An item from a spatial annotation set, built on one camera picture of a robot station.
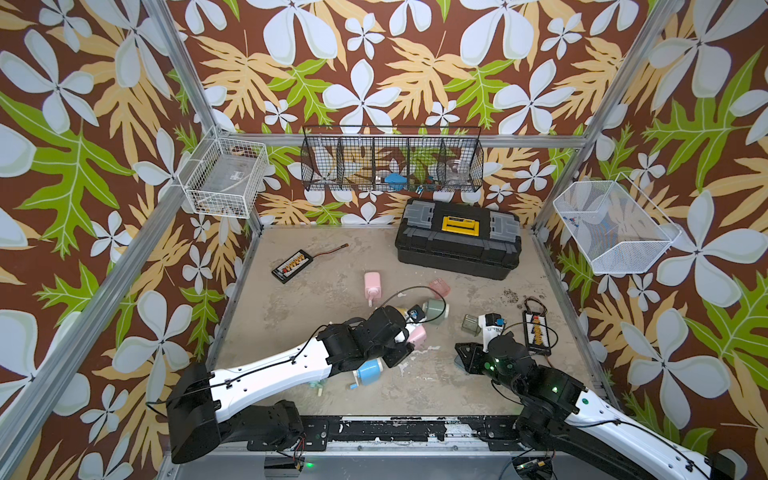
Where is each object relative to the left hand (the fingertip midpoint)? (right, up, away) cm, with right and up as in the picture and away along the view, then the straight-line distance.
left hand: (407, 333), depth 75 cm
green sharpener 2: (-23, -14, +3) cm, 28 cm away
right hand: (+12, -4, +2) cm, 13 cm away
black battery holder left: (-39, +16, +32) cm, 53 cm away
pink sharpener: (+2, 0, -3) cm, 4 cm away
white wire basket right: (+59, +27, +7) cm, 66 cm away
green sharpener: (+10, +3, +14) cm, 18 cm away
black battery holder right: (+42, -4, +16) cm, 45 cm away
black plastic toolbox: (+18, +26, +20) cm, 37 cm away
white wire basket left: (-54, +44, +11) cm, 70 cm away
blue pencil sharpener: (-10, -11, +2) cm, 15 cm away
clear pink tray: (+14, +9, +27) cm, 31 cm away
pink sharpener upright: (-10, +10, +19) cm, 24 cm away
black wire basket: (-3, +53, +24) cm, 58 cm away
